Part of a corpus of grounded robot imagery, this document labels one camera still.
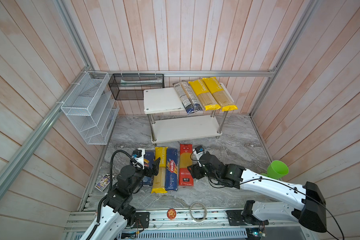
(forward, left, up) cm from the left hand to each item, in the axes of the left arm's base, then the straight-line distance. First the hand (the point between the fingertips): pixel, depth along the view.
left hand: (152, 159), depth 75 cm
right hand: (-2, -21, -4) cm, 21 cm away
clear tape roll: (-21, -28, -18) cm, 39 cm away
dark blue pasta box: (+9, +4, -12) cm, 16 cm away
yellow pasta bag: (-5, -2, -15) cm, 16 cm away
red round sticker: (-22, -10, -18) cm, 30 cm away
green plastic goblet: (-3, -66, -5) cm, 66 cm away
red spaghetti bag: (+9, -19, -15) cm, 26 cm away
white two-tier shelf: (+38, -7, -12) cm, 40 cm away
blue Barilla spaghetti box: (+1, -10, -15) cm, 18 cm away
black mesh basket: (+54, +20, +7) cm, 58 cm away
